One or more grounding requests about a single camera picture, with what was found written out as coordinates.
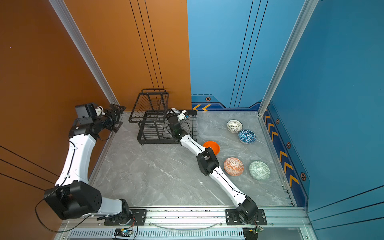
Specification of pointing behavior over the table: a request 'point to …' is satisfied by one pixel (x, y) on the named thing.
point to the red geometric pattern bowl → (233, 166)
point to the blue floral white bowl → (182, 116)
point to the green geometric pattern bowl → (259, 170)
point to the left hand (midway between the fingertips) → (125, 110)
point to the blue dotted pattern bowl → (247, 136)
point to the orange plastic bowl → (215, 146)
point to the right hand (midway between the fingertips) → (167, 109)
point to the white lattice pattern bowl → (234, 126)
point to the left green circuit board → (123, 232)
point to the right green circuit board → (251, 233)
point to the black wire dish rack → (190, 125)
